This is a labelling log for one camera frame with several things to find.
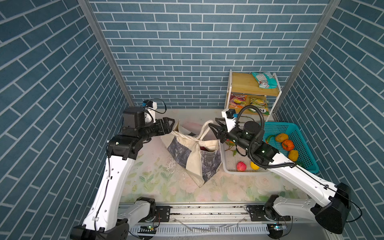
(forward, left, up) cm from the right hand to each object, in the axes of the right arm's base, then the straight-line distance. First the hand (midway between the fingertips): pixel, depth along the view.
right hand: (211, 120), depth 67 cm
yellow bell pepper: (+4, -52, -33) cm, 62 cm away
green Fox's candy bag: (+32, -34, -18) cm, 50 cm away
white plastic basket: (-4, -16, -35) cm, 39 cm away
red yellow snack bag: (+34, -18, -18) cm, 42 cm away
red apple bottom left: (-7, -19, -31) cm, 37 cm away
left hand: (-2, +19, 0) cm, 19 cm away
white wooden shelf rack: (+27, -18, -3) cm, 32 cm away
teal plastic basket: (+1, -57, -31) cm, 65 cm away
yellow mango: (+16, -48, -32) cm, 60 cm away
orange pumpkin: (+10, -50, -32) cm, 60 cm away
